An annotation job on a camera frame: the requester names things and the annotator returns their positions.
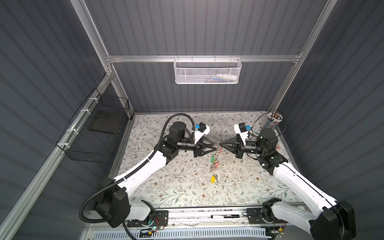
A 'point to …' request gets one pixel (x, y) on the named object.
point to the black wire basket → (93, 133)
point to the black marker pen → (225, 216)
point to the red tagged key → (217, 164)
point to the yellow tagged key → (213, 177)
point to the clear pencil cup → (274, 118)
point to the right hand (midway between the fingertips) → (222, 146)
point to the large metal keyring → (213, 165)
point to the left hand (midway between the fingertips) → (215, 146)
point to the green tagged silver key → (213, 157)
